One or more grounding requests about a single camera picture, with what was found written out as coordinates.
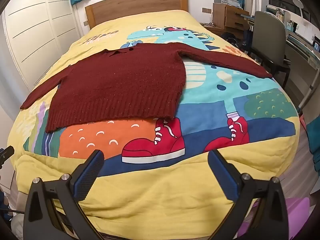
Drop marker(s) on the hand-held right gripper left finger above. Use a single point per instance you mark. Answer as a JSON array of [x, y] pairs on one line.
[[88, 173]]

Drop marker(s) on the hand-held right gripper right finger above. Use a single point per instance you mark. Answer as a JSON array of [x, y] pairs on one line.
[[226, 175]]

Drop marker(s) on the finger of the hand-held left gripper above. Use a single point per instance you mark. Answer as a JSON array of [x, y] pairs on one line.
[[7, 153]]

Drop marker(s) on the dark red knitted sweater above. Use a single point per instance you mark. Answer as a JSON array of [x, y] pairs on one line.
[[120, 87]]

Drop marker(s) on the yellow dinosaur printed blanket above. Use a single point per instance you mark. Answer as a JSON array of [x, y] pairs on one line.
[[200, 120]]

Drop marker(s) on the pink plastic stool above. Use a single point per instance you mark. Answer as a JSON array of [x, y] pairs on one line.
[[295, 212]]

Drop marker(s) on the teal cloth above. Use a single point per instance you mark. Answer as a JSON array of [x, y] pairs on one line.
[[314, 135]]

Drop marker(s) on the grey metal pole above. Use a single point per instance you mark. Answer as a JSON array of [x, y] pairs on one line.
[[308, 93]]

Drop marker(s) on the black bag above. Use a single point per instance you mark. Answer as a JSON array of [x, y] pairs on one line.
[[231, 38]]

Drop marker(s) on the grey office chair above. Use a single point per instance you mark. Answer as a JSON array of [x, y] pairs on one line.
[[268, 37]]

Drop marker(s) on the white desk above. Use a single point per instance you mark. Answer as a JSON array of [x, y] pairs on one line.
[[300, 42]]

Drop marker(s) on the wooden nightstand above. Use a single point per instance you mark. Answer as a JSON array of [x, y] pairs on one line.
[[228, 16]]

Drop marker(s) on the wooden bed headboard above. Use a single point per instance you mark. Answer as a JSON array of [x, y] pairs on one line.
[[135, 6]]

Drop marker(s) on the white desk lamp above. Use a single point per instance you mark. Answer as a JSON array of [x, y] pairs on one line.
[[298, 6]]

